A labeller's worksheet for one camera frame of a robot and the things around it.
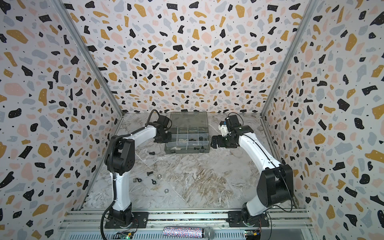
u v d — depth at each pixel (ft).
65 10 2.31
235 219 2.41
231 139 2.09
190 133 3.48
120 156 1.83
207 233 2.21
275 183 1.43
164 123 2.79
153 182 2.81
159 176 2.88
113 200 1.99
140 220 2.40
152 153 3.21
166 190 2.74
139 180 2.84
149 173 2.91
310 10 2.36
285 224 2.41
